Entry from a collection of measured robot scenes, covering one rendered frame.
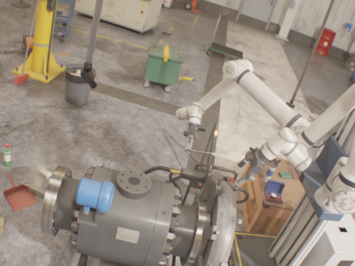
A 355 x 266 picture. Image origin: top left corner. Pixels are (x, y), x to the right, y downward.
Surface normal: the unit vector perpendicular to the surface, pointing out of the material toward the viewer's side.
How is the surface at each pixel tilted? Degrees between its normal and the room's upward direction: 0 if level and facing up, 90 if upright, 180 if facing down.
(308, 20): 90
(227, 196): 3
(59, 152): 0
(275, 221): 90
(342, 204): 96
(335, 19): 90
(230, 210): 17
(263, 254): 0
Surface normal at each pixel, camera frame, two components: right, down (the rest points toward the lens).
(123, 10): -0.31, 0.45
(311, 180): 0.25, -0.82
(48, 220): 0.01, 0.35
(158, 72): 0.03, 0.54
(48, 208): 0.10, 0.04
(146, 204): 0.22, -0.54
